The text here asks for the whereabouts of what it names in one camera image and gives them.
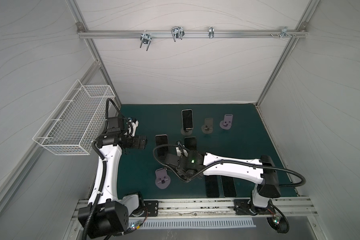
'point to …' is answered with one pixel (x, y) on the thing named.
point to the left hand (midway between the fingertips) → (139, 138)
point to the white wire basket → (77, 120)
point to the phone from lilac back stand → (212, 186)
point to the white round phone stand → (186, 132)
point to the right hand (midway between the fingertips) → (183, 159)
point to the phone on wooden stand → (190, 143)
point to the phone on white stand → (187, 115)
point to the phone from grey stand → (228, 186)
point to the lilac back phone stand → (227, 122)
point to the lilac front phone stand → (162, 181)
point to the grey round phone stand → (207, 127)
